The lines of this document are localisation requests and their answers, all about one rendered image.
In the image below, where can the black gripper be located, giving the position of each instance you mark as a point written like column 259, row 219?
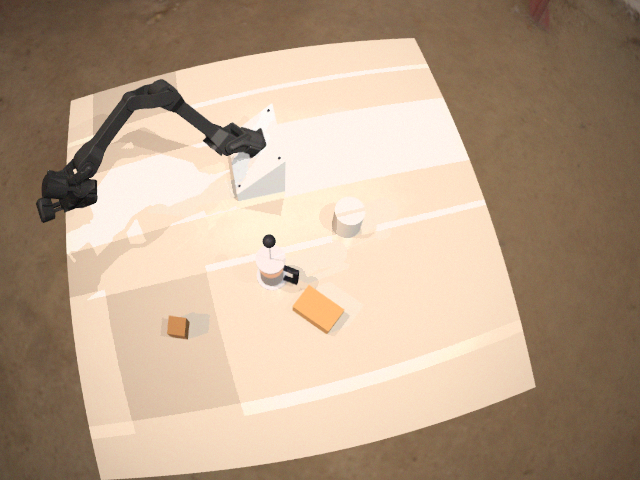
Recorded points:
column 46, row 208

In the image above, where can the glass french press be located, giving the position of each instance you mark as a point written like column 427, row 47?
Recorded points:
column 272, row 271

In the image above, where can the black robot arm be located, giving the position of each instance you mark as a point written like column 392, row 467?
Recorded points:
column 224, row 140

